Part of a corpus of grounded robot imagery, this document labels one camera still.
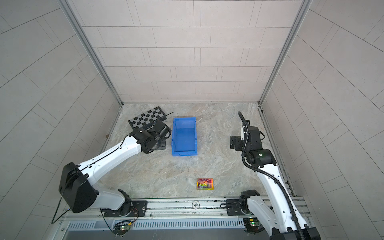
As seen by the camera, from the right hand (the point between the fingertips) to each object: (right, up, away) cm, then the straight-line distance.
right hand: (239, 136), depth 78 cm
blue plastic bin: (-31, -3, +19) cm, 37 cm away
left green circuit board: (-56, -38, -13) cm, 69 cm away
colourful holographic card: (-18, -25, -1) cm, 31 cm away
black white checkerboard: (-58, +9, +25) cm, 63 cm away
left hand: (-41, -5, +4) cm, 42 cm away
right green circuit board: (+3, -39, -11) cm, 40 cm away
